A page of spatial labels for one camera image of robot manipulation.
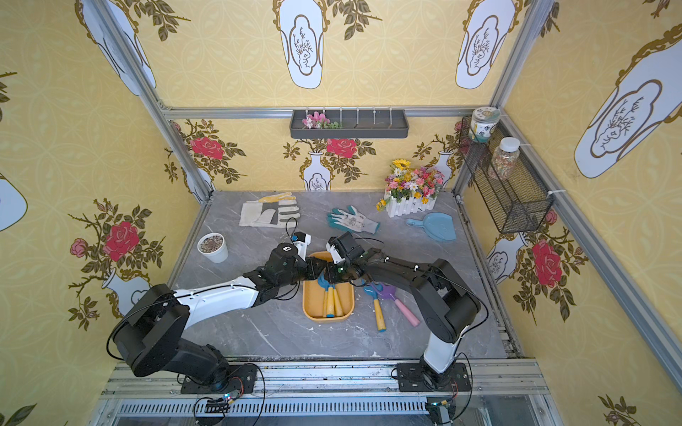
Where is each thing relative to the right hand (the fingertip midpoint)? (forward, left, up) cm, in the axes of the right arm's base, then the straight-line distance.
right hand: (331, 269), depth 91 cm
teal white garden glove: (+25, -5, -4) cm, 26 cm away
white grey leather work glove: (+29, +25, -4) cm, 39 cm away
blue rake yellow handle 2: (-12, -3, -3) cm, 13 cm away
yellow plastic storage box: (-7, +6, -6) cm, 11 cm away
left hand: (+1, +4, +5) cm, 7 cm away
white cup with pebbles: (+5, +43, +3) cm, 43 cm away
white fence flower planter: (+29, -28, +10) cm, 42 cm away
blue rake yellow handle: (-4, +2, -2) cm, 5 cm away
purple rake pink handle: (-5, -19, -3) cm, 20 cm away
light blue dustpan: (+25, -41, -5) cm, 48 cm away
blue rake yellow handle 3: (-5, -14, -3) cm, 16 cm away
